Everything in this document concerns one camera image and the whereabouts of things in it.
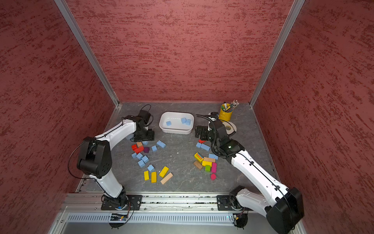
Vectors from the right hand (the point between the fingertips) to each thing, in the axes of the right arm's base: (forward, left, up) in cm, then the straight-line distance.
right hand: (201, 130), depth 78 cm
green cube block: (-14, -3, -20) cm, 24 cm away
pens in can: (+24, -21, -9) cm, 34 cm away
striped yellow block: (-8, +2, -19) cm, 20 cm away
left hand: (+2, +35, -14) cm, 37 cm away
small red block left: (+3, +45, -21) cm, 50 cm away
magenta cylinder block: (-19, -6, -21) cm, 29 cm away
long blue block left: (+3, +26, -19) cm, 33 cm away
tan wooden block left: (+3, +41, -19) cm, 45 cm away
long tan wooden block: (-19, +21, -20) cm, 34 cm away
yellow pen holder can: (+24, -20, -13) cm, 34 cm away
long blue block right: (+1, -3, -21) cm, 21 cm away
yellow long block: (-15, +23, -20) cm, 34 cm away
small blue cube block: (+21, +23, -20) cm, 37 cm away
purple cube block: (0, +36, -21) cm, 42 cm away
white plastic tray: (+21, +17, -20) cm, 33 cm away
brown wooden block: (-11, +2, -21) cm, 24 cm away
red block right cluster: (+5, -1, -21) cm, 22 cm away
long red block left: (-1, +40, -19) cm, 45 cm away
